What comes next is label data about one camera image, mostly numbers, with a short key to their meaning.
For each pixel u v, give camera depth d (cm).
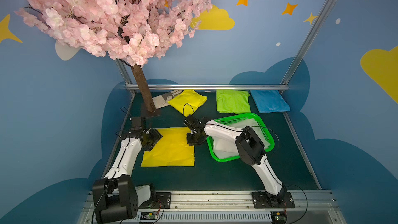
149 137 76
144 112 111
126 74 109
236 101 114
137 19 56
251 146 56
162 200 75
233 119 98
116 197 40
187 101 112
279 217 73
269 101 116
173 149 91
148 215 72
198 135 70
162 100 117
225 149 86
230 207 74
